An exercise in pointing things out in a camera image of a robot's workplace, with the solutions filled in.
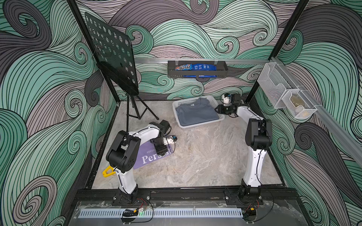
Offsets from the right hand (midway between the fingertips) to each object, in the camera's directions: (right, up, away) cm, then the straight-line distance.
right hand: (220, 109), depth 105 cm
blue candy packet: (-20, +29, -13) cm, 37 cm away
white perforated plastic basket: (-25, +6, +5) cm, 27 cm away
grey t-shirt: (-16, -2, -2) cm, 16 cm away
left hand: (-44, -25, -14) cm, 52 cm away
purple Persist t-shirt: (-53, -28, -17) cm, 62 cm away
